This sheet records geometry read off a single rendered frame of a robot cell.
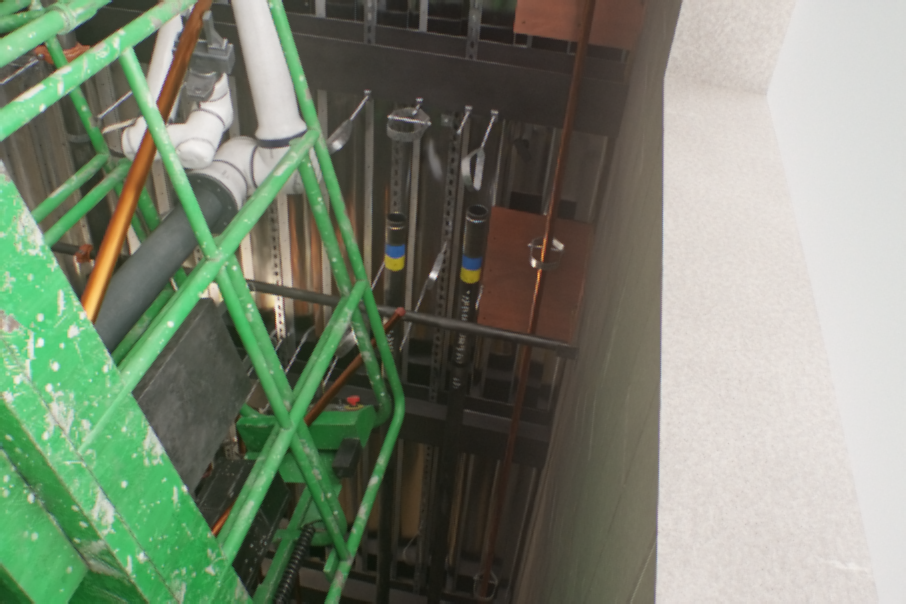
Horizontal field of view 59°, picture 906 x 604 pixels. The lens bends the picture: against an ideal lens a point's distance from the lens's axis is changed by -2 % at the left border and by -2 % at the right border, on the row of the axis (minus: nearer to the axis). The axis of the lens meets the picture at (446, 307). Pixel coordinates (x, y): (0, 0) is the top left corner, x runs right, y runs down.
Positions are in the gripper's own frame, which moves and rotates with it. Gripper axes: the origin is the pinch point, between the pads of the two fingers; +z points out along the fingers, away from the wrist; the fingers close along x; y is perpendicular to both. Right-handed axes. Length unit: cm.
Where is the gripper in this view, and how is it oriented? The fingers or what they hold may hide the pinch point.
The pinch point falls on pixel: (196, 19)
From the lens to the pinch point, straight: 193.4
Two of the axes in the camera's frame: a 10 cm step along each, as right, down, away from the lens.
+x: 9.9, 1.6, 0.5
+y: 1.1, -8.7, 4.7
